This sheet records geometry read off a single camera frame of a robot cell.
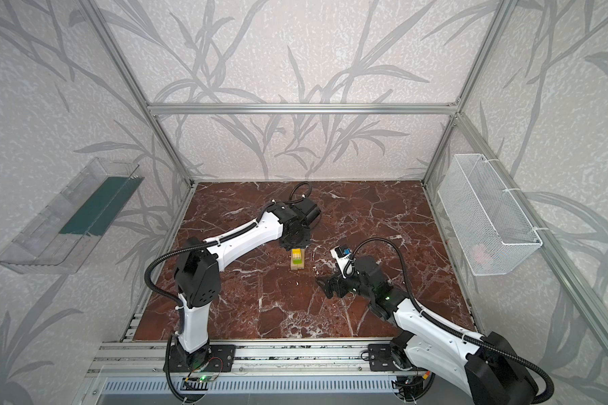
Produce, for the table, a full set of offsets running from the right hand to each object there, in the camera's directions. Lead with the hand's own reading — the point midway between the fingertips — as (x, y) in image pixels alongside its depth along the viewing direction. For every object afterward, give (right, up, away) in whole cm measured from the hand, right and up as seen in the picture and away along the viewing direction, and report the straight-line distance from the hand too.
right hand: (327, 264), depth 82 cm
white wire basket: (+40, +14, -19) cm, 46 cm away
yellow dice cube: (-11, +2, +7) cm, 13 cm away
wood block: (-10, -3, +10) cm, 15 cm away
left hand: (-7, +8, +7) cm, 13 cm away
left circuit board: (-37, -32, -9) cm, 50 cm away
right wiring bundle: (+25, -32, -10) cm, 42 cm away
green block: (-11, -1, +8) cm, 14 cm away
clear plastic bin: (-69, +11, -17) cm, 72 cm away
